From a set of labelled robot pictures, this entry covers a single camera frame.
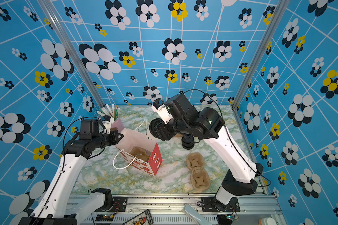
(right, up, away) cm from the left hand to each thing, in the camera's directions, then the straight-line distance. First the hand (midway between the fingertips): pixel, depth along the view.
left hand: (123, 134), depth 74 cm
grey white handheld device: (+39, -43, -3) cm, 58 cm away
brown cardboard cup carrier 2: (+42, -27, +6) cm, 50 cm away
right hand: (+21, +5, -15) cm, 26 cm away
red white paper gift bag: (+2, -4, +10) cm, 11 cm away
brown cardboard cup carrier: (+5, -15, +17) cm, 23 cm away
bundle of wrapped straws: (-14, +12, +22) cm, 29 cm away
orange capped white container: (+69, -38, -11) cm, 80 cm away
